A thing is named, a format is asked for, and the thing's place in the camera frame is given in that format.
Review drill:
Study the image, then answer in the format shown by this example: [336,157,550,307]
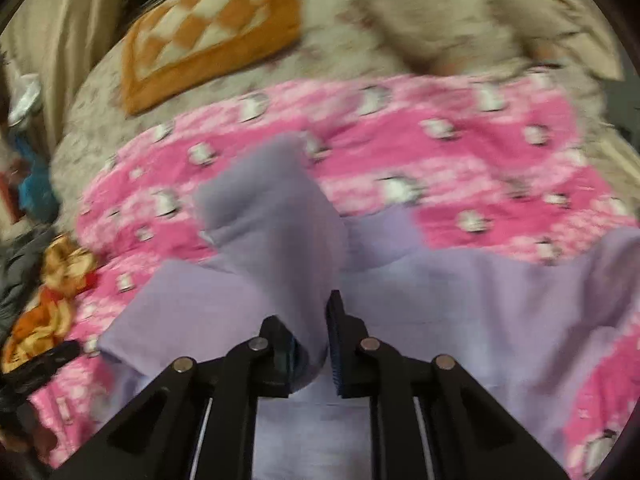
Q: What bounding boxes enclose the beige crumpled blanket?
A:
[356,0,623,80]

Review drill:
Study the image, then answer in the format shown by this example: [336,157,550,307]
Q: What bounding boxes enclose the orange checkered cushion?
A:
[122,0,302,116]

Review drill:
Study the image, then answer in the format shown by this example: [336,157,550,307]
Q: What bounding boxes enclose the lavender fleece jacket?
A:
[99,136,639,479]

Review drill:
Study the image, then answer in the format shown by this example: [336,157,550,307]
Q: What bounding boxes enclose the blue plastic bag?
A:
[12,133,60,224]

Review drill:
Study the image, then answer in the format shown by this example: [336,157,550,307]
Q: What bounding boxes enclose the floral bed sheet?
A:
[49,0,640,212]

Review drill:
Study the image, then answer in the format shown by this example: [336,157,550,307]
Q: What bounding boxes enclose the dark grey cloth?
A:
[0,226,55,341]

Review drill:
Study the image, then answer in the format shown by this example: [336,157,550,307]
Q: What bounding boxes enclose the pink penguin quilt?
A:
[34,72,639,479]

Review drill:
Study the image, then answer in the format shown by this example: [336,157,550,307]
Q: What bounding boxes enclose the beige curtain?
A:
[1,0,126,157]

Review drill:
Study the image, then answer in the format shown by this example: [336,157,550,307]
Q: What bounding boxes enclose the orange yellow patterned cloth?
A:
[1,233,99,374]

